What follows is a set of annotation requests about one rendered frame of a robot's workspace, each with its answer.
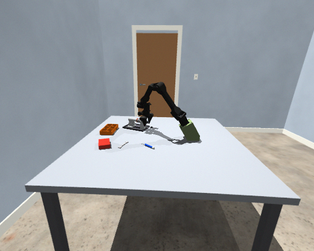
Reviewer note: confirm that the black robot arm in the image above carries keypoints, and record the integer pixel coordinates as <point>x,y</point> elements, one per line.
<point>160,87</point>

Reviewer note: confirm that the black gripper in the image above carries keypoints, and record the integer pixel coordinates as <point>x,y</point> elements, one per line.
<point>148,115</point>

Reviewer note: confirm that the orange compartment tray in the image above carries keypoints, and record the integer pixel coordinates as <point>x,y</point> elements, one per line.
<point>108,129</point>

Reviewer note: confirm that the red block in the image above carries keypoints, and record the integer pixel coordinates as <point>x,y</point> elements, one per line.
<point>103,143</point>

